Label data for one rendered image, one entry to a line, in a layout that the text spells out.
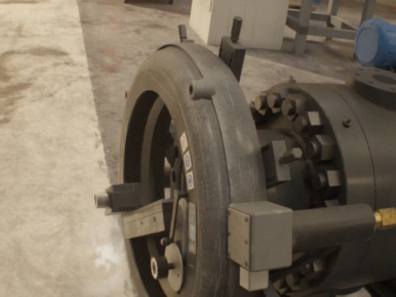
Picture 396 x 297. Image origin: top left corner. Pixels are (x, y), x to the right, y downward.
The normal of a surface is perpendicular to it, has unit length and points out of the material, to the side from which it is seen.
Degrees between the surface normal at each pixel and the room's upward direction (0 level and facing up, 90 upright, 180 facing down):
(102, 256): 0
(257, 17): 90
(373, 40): 90
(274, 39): 90
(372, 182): 57
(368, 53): 90
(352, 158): 46
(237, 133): 40
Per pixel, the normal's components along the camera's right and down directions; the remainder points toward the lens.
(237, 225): -0.94, 0.04
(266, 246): 0.36, 0.07
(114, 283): 0.12, -0.89
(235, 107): 0.26, -0.55
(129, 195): 0.34, -0.20
